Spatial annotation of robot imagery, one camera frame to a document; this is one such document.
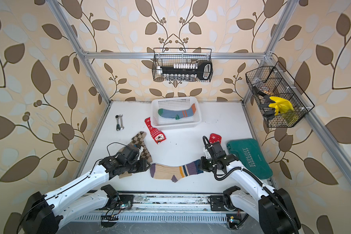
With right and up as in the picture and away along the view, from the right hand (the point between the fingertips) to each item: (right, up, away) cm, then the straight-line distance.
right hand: (198, 166), depth 83 cm
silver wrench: (-57, +29, +29) cm, 70 cm away
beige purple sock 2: (-23, -3, +1) cm, 23 cm away
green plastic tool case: (+31, +5, +2) cm, 32 cm away
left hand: (-29, +2, -3) cm, 29 cm away
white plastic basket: (-12, +39, +29) cm, 50 cm away
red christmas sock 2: (+13, +14, +16) cm, 25 cm away
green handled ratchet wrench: (-56, +21, +22) cm, 64 cm away
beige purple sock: (-20, -3, +1) cm, 20 cm away
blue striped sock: (-12, +30, +26) cm, 42 cm away
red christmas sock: (-27, +17, +18) cm, 37 cm away
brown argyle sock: (-38, +13, +13) cm, 43 cm away
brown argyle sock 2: (-37, 0, -10) cm, 39 cm away
